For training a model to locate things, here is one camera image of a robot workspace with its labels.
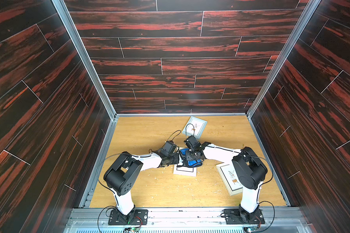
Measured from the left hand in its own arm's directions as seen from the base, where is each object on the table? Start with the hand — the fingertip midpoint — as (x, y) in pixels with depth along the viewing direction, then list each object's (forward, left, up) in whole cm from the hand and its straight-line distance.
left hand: (179, 159), depth 95 cm
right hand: (+4, -9, 0) cm, 9 cm away
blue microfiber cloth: (-5, -5, +4) cm, 8 cm away
